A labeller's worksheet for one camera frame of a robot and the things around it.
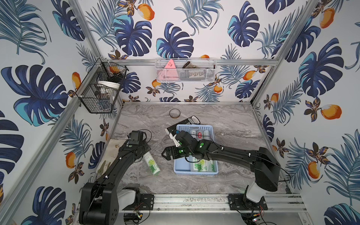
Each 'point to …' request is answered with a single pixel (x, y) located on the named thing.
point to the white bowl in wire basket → (105, 89)
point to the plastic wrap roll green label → (212, 165)
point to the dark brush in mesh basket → (191, 72)
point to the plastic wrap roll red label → (199, 134)
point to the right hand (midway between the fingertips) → (168, 152)
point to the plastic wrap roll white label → (152, 163)
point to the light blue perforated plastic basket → (181, 166)
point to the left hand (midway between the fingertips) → (145, 146)
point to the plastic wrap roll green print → (201, 165)
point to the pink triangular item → (169, 73)
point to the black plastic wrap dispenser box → (193, 120)
